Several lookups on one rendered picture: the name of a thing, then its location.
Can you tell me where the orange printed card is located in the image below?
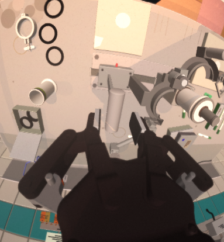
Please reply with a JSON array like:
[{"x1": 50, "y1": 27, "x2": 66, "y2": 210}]
[{"x1": 39, "y1": 210, "x2": 51, "y2": 223}]

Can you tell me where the small grey hand tool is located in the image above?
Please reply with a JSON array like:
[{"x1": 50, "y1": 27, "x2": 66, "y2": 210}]
[{"x1": 109, "y1": 134, "x2": 135, "y2": 154}]

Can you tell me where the dark grey cap stem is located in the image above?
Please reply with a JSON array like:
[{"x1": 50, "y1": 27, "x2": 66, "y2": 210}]
[{"x1": 199, "y1": 106, "x2": 220, "y2": 127}]

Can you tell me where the grey open tray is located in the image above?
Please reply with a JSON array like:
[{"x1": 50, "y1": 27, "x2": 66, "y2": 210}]
[{"x1": 12, "y1": 105, "x2": 45, "y2": 134}]

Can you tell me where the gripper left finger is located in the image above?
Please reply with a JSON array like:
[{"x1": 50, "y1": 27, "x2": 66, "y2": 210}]
[{"x1": 18, "y1": 108, "x2": 111, "y2": 200}]

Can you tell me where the grey upright spool stub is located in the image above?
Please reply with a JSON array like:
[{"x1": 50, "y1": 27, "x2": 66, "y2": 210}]
[{"x1": 104, "y1": 88, "x2": 126, "y2": 134}]

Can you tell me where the grey tube with flange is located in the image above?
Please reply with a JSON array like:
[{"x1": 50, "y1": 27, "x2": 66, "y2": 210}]
[{"x1": 174, "y1": 88, "x2": 201, "y2": 117}]

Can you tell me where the grey lidded box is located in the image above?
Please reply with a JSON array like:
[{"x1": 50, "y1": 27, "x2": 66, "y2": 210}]
[{"x1": 166, "y1": 125, "x2": 198, "y2": 151}]

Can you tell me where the grey fixture bracket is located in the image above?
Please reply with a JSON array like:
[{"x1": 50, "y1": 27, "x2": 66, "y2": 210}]
[{"x1": 91, "y1": 64, "x2": 157, "y2": 106}]

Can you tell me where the flat grey square plate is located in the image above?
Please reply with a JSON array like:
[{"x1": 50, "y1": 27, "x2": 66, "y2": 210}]
[{"x1": 9, "y1": 132, "x2": 43, "y2": 163}]

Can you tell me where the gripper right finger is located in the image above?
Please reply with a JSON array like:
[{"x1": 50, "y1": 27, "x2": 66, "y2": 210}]
[{"x1": 129, "y1": 112, "x2": 214, "y2": 196}]

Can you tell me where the black ring in tray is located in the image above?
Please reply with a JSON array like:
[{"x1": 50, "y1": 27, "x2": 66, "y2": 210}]
[
  {"x1": 26, "y1": 110, "x2": 39, "y2": 123},
  {"x1": 19, "y1": 116, "x2": 34, "y2": 130}
]

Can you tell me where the grey clamp lever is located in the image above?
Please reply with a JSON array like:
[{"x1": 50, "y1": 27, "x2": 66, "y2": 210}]
[{"x1": 196, "y1": 46, "x2": 224, "y2": 61}]

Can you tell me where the grey band clamp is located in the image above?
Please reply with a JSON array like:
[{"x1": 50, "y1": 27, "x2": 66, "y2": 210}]
[{"x1": 146, "y1": 56, "x2": 220, "y2": 126}]

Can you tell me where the white gasket ring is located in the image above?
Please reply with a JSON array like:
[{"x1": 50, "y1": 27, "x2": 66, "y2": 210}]
[{"x1": 188, "y1": 96, "x2": 215, "y2": 124}]

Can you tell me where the cream square mat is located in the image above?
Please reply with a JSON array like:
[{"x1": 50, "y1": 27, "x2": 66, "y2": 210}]
[{"x1": 93, "y1": 0, "x2": 152, "y2": 57}]

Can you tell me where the white round disc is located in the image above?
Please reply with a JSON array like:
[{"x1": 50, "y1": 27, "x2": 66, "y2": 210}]
[{"x1": 115, "y1": 12, "x2": 132, "y2": 29}]

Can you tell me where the grey box with black cable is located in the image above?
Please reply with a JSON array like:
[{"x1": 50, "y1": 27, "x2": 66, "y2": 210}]
[{"x1": 204, "y1": 208, "x2": 224, "y2": 238}]

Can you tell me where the black rubber ring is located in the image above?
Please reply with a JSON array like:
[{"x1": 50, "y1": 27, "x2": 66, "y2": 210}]
[
  {"x1": 38, "y1": 23, "x2": 58, "y2": 44},
  {"x1": 43, "y1": 0, "x2": 65, "y2": 19},
  {"x1": 45, "y1": 46, "x2": 65, "y2": 66}
]

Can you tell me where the white printed paper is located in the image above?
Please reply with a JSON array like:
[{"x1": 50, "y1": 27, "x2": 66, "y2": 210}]
[{"x1": 44, "y1": 231, "x2": 63, "y2": 242}]

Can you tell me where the short grey tube green ring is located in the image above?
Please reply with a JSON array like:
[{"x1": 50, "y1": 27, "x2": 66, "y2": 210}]
[{"x1": 28, "y1": 78, "x2": 58, "y2": 106}]

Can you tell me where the small silver band clamp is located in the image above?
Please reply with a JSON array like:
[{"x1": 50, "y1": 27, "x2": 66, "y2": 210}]
[{"x1": 15, "y1": 13, "x2": 38, "y2": 52}]

